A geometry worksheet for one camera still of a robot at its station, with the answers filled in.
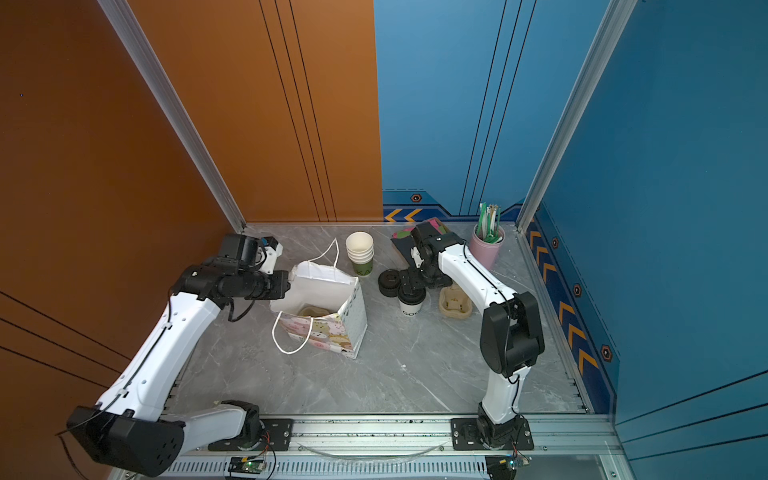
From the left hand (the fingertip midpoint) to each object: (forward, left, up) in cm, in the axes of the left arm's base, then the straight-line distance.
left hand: (290, 282), depth 76 cm
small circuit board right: (-36, -54, -24) cm, 69 cm away
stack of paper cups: (+18, -16, -8) cm, 25 cm away
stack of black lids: (+12, -25, -18) cm, 33 cm away
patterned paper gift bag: (+3, -5, -17) cm, 18 cm away
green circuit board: (-37, +8, -24) cm, 45 cm away
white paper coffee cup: (+2, -32, -18) cm, 36 cm away
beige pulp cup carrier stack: (+7, -46, -21) cm, 51 cm away
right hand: (+7, -34, -11) cm, 36 cm away
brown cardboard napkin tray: (+31, -31, -19) cm, 48 cm away
